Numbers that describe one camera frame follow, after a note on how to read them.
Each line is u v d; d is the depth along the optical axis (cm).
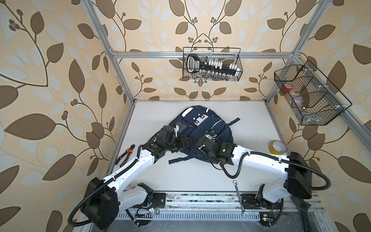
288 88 81
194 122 98
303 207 72
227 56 91
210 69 86
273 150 89
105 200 40
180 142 70
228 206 74
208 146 60
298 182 40
